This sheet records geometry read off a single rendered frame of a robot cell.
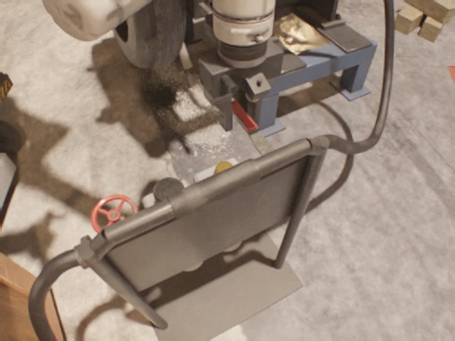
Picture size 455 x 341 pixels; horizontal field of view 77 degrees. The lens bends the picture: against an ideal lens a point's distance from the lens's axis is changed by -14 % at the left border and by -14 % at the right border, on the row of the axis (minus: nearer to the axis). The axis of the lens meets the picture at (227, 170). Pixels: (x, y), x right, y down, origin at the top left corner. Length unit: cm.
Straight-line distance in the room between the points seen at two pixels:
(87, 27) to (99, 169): 88
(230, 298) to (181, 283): 14
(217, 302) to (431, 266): 67
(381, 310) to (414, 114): 88
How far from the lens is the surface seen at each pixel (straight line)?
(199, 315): 92
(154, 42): 85
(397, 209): 118
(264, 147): 57
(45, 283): 58
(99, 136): 133
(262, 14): 45
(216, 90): 51
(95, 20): 37
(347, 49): 128
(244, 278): 94
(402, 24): 213
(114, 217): 49
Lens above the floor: 91
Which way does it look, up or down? 54 degrees down
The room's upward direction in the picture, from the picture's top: 1 degrees counter-clockwise
